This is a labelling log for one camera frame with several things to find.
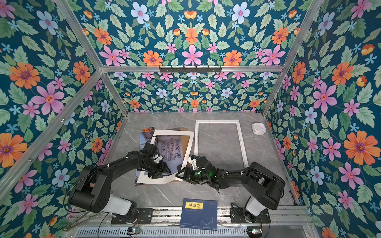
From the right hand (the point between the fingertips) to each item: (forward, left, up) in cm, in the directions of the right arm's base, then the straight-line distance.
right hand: (177, 177), depth 78 cm
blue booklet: (-16, -12, -10) cm, 22 cm away
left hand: (+5, +6, -5) cm, 9 cm away
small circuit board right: (-22, -38, -10) cm, 45 cm away
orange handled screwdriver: (+38, +26, -7) cm, 47 cm away
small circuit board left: (-22, +20, -9) cm, 32 cm away
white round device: (+38, -55, -6) cm, 67 cm away
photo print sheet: (+24, +10, -8) cm, 27 cm away
